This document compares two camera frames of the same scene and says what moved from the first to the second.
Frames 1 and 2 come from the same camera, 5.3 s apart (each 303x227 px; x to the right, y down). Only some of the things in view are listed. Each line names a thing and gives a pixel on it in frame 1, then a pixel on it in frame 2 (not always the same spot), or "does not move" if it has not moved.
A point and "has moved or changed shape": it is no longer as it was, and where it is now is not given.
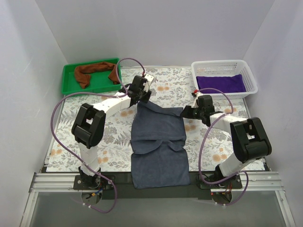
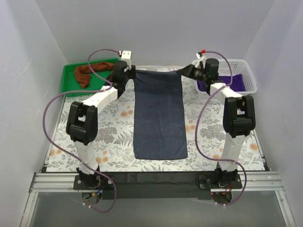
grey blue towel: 159,158 has moved or changed shape
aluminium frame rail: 262,181 does not move
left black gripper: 144,96 to 132,71
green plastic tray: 99,81 does not move
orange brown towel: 82,73 does not move
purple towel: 226,83 does not move
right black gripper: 189,111 to 193,72
